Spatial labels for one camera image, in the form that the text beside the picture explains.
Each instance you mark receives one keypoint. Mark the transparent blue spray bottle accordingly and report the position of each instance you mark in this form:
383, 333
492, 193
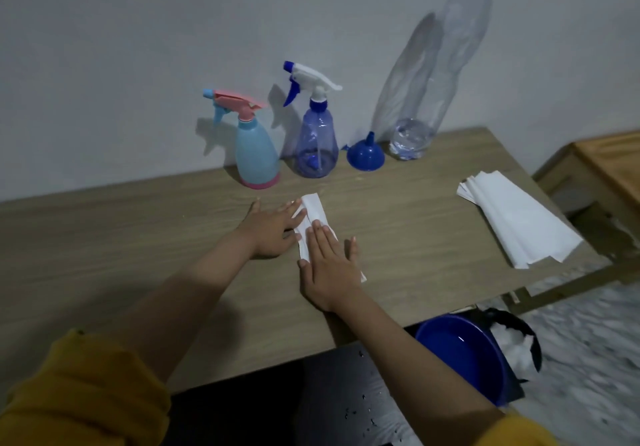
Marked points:
317, 145

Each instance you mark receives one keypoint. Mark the person's right forearm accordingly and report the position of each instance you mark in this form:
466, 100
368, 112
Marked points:
415, 370

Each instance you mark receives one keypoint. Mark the wooden chair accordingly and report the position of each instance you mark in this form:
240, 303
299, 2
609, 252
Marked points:
610, 160

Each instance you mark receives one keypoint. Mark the black trash bin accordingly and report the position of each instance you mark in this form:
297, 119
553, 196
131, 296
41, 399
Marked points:
515, 318

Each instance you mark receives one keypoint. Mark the person's right hand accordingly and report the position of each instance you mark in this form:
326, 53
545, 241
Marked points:
330, 275

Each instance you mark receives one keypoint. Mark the light blue pink spray bottle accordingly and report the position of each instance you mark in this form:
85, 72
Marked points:
255, 155

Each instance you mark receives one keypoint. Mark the person's yellow left sleeve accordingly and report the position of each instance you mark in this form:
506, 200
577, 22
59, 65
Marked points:
85, 395

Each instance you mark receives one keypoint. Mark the person's yellow sleeve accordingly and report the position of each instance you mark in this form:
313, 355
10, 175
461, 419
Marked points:
85, 395
515, 433

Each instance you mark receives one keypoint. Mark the crumpled white paper waste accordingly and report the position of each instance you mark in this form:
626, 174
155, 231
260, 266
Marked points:
515, 350

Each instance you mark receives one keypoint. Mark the person's left hand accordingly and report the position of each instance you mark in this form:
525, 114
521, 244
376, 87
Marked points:
267, 233

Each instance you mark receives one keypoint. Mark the pink spray head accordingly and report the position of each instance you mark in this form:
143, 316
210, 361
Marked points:
235, 100

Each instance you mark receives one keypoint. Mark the black panel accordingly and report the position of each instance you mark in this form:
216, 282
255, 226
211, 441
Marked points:
280, 405

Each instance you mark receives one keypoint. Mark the blue plastic funnel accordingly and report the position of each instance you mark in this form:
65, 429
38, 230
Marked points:
366, 158

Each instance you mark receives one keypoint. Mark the stack of white paper towels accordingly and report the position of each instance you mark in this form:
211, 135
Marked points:
525, 220

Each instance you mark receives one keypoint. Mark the person's left forearm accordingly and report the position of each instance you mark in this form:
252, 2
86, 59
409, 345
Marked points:
185, 300

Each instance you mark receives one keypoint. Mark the clear plastic water bottle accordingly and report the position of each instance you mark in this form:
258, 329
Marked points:
440, 75

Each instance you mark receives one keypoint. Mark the blue plastic basin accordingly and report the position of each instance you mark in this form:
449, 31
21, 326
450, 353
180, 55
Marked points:
460, 350

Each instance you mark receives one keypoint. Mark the white paper towel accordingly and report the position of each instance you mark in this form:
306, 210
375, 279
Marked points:
315, 208

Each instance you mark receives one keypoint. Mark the person's yellow right sleeve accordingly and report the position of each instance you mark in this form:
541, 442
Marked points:
515, 433

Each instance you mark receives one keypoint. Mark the white and blue spray head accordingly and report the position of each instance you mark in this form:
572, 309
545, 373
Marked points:
312, 75

